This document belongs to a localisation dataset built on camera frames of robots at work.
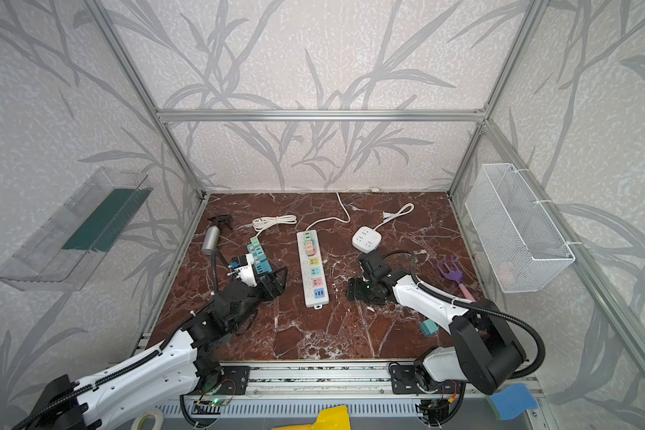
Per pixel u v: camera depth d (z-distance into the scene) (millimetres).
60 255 634
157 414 682
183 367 534
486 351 418
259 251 935
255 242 961
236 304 579
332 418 680
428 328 807
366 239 1021
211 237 1019
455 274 959
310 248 938
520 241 615
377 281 664
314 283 907
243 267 686
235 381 726
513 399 680
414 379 732
